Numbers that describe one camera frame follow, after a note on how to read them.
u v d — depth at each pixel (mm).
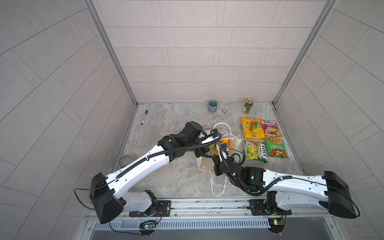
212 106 1078
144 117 1080
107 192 377
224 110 1117
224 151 605
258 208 712
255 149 887
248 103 1047
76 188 386
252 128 969
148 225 647
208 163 701
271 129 988
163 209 704
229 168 503
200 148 581
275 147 891
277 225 687
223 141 786
